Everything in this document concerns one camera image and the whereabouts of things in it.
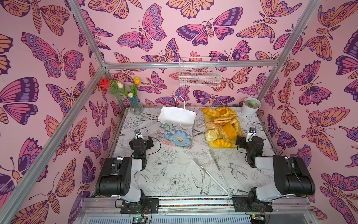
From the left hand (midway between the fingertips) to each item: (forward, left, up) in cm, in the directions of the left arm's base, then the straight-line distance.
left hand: (143, 136), depth 94 cm
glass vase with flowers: (+24, +17, +21) cm, 36 cm away
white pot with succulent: (+25, -79, +4) cm, 83 cm away
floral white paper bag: (-4, -23, +18) cm, 30 cm away
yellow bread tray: (+1, -46, 0) cm, 46 cm away
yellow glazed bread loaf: (-3, -53, -4) cm, 53 cm away
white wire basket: (+34, -38, +27) cm, 58 cm away
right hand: (0, -67, +1) cm, 67 cm away
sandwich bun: (+8, -51, +7) cm, 52 cm away
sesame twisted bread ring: (+3, -52, +1) cm, 52 cm away
